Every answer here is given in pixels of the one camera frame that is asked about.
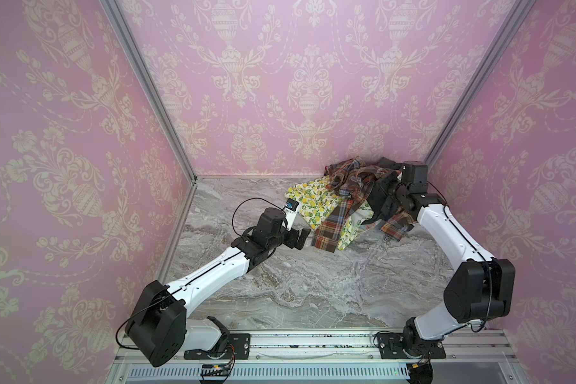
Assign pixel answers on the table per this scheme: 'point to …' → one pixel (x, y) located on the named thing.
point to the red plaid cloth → (354, 179)
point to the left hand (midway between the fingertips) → (300, 225)
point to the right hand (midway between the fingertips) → (379, 175)
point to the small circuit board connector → (214, 370)
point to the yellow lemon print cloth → (316, 199)
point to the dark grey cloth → (387, 163)
